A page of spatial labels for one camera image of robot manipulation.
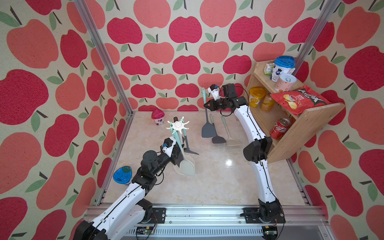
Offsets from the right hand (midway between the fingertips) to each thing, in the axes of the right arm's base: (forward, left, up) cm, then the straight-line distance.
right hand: (206, 106), depth 92 cm
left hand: (-30, +11, 0) cm, 32 cm away
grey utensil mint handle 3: (-7, -10, -24) cm, 27 cm away
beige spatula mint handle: (-9, -18, -23) cm, 31 cm away
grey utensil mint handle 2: (-9, -3, -12) cm, 15 cm away
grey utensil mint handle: (-29, +8, -5) cm, 30 cm away
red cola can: (-19, -37, +6) cm, 42 cm away
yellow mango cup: (+6, -29, +7) cm, 31 cm away
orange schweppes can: (+1, -36, +4) cm, 36 cm away
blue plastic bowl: (-43, +42, -13) cm, 61 cm away
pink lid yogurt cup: (+2, +34, -14) cm, 37 cm away
